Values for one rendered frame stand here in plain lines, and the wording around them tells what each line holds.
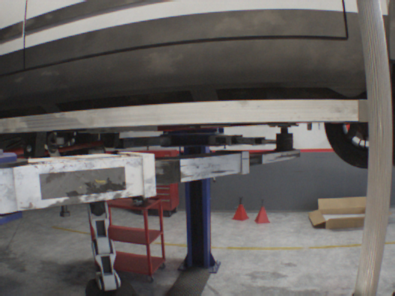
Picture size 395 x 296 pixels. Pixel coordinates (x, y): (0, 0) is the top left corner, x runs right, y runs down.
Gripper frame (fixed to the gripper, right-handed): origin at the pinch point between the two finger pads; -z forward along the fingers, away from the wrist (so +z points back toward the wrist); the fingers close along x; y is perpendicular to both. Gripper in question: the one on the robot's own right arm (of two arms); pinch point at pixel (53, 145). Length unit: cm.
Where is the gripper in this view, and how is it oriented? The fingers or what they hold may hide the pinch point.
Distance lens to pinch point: 179.8
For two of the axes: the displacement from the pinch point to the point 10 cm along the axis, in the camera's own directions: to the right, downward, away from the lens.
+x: -1.3, 9.4, 3.1
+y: -7.8, 1.0, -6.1
